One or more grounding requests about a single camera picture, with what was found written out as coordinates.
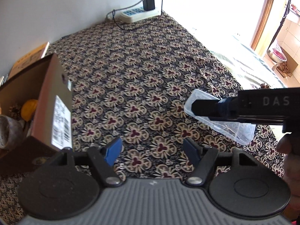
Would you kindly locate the clear plastic container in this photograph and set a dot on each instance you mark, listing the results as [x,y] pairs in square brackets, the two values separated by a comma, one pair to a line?
[241,133]

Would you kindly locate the black power adapter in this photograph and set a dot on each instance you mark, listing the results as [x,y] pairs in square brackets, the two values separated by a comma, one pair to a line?
[148,5]

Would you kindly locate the brown pine cone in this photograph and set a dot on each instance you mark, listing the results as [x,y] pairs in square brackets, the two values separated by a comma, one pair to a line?
[15,111]

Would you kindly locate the floral patterned tablecloth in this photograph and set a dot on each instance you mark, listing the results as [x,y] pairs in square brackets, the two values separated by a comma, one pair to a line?
[133,84]

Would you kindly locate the brown wooden door frame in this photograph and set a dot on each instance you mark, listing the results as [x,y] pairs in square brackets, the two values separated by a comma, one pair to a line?
[266,10]

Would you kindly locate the person's right hand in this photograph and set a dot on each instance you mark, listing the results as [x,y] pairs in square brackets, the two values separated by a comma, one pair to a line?
[289,146]

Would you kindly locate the brown cardboard box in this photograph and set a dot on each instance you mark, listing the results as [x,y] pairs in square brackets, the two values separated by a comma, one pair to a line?
[50,129]

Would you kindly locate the metal basin with pink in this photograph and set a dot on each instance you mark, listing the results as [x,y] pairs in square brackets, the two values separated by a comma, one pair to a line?
[276,55]

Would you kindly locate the yellow plastic case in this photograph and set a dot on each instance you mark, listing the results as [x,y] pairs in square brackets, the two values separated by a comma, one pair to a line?
[28,109]

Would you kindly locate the yellow hardcover book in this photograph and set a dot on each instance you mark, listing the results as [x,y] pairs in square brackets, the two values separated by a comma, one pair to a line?
[28,59]

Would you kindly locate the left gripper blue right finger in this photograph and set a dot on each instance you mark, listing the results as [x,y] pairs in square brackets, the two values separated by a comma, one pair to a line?
[192,150]

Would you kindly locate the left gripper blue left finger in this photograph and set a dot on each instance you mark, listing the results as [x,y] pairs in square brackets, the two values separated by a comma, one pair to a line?
[112,150]

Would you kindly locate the white power strip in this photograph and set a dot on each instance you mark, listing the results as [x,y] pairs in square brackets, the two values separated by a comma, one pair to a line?
[138,14]

